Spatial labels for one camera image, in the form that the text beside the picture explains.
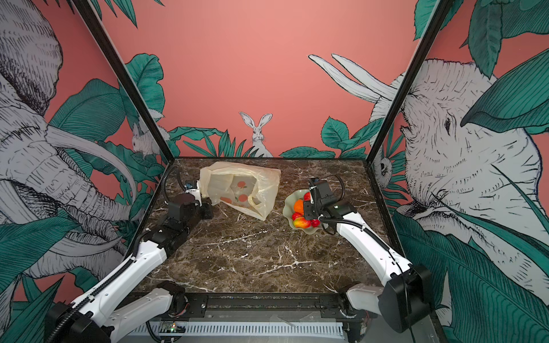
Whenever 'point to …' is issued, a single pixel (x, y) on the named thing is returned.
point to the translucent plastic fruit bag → (248, 188)
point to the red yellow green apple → (302, 223)
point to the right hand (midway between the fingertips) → (308, 203)
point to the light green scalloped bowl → (288, 209)
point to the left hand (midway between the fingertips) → (210, 195)
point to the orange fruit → (298, 206)
